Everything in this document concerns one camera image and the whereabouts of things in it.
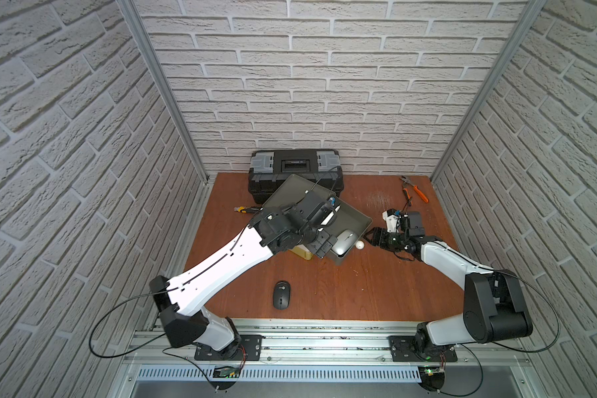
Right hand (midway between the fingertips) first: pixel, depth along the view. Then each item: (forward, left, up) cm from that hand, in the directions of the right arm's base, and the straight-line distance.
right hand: (372, 237), depth 91 cm
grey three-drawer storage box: (0, +10, +9) cm, 13 cm away
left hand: (-8, +20, +21) cm, 30 cm away
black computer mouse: (-18, +35, -5) cm, 39 cm away
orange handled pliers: (+33, -25, -7) cm, 42 cm away
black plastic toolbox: (+29, +38, +11) cm, 49 cm away
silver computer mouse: (-5, +12, +8) cm, 15 cm away
